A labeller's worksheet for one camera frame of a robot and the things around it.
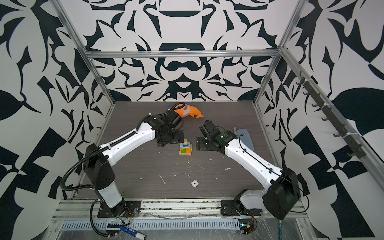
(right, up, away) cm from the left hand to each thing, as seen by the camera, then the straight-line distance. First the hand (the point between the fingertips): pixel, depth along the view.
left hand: (177, 138), depth 81 cm
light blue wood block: (+2, -6, +8) cm, 10 cm away
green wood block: (+3, -9, +10) cm, 13 cm away
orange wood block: (+5, -9, +10) cm, 14 cm away
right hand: (+14, -3, -2) cm, 14 cm away
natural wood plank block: (+1, -11, +10) cm, 15 cm away
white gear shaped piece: (+9, -25, +1) cm, 27 cm away
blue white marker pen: (-17, -40, -14) cm, 46 cm away
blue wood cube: (+4, -5, +6) cm, 8 cm away
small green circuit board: (+33, -40, -10) cm, 53 cm away
